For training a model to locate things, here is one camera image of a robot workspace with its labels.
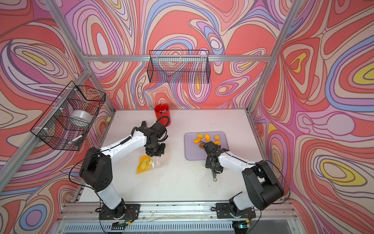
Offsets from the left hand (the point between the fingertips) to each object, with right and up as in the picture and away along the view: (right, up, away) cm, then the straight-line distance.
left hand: (163, 155), depth 86 cm
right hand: (+31, -9, +3) cm, 32 cm away
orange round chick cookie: (+35, +9, +16) cm, 40 cm away
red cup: (-4, +29, +18) cm, 34 cm away
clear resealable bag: (-11, -5, +3) cm, 13 cm away
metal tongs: (+30, -14, -2) cm, 33 cm away
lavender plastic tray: (+18, -1, +14) cm, 23 cm away
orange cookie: (+21, +7, +13) cm, 26 cm away
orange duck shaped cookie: (+28, +9, +15) cm, 34 cm away
